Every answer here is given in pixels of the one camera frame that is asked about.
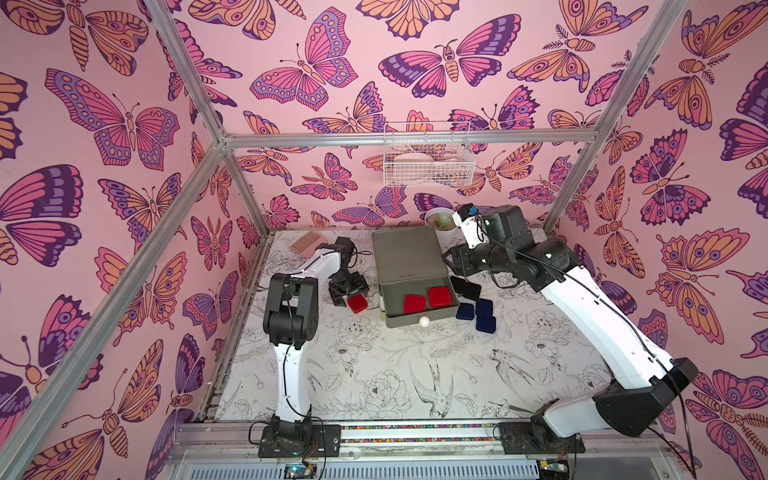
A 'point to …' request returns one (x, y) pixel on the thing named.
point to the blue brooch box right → (484, 311)
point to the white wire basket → (428, 154)
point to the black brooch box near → (471, 290)
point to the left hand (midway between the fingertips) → (362, 295)
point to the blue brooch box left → (465, 311)
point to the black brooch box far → (458, 284)
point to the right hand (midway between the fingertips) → (445, 256)
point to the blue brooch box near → (486, 323)
